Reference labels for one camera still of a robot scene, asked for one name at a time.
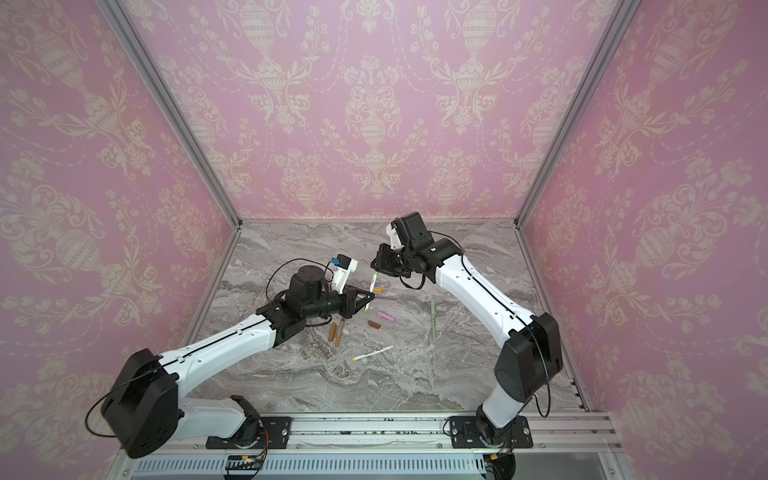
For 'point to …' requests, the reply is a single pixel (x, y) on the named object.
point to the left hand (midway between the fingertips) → (373, 297)
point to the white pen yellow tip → (371, 353)
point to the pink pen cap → (385, 316)
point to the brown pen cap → (374, 324)
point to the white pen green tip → (371, 290)
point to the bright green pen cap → (376, 273)
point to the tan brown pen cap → (332, 331)
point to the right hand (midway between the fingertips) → (372, 264)
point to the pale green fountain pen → (433, 314)
